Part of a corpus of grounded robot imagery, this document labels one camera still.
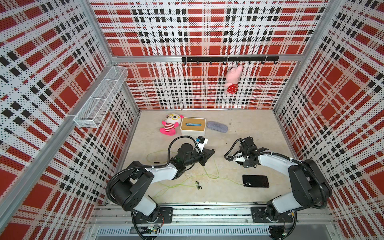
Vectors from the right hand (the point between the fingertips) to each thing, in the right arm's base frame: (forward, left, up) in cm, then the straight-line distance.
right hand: (248, 151), depth 93 cm
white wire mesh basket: (+20, +95, +21) cm, 99 cm away
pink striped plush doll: (+22, +51, +3) cm, 56 cm away
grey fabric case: (+21, +18, 0) cm, 28 cm away
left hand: (-5, +22, +10) cm, 25 cm away
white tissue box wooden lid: (+21, +36, -1) cm, 42 cm away
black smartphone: (-18, -2, -2) cm, 18 cm away
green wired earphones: (+2, +58, -1) cm, 58 cm away
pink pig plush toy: (+37, +10, +30) cm, 48 cm away
